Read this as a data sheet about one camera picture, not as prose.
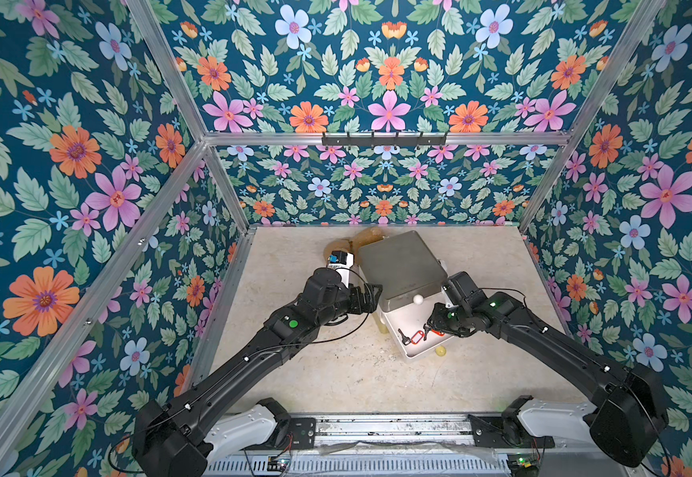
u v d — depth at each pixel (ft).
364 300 2.14
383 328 2.86
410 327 2.76
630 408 1.28
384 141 3.05
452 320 2.24
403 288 2.53
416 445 2.39
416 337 2.70
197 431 1.30
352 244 3.33
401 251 2.90
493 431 2.39
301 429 2.43
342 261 2.13
